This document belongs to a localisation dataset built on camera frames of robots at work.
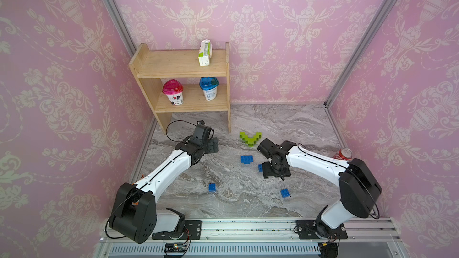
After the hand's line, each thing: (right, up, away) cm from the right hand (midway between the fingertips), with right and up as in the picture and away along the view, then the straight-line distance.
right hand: (271, 174), depth 85 cm
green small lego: (-4, +17, +17) cm, 24 cm away
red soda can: (+35, +10, 0) cm, 36 cm away
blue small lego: (-29, -6, -1) cm, 29 cm away
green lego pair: (-12, +16, +17) cm, 26 cm away
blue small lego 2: (+6, -8, -2) cm, 10 cm away
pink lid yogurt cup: (-47, +41, -1) cm, 62 cm away
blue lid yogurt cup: (-30, +43, +2) cm, 52 cm away
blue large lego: (-11, +6, +6) cm, 14 cm away
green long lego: (-9, +14, +13) cm, 21 cm away
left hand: (-30, +14, +2) cm, 34 cm away
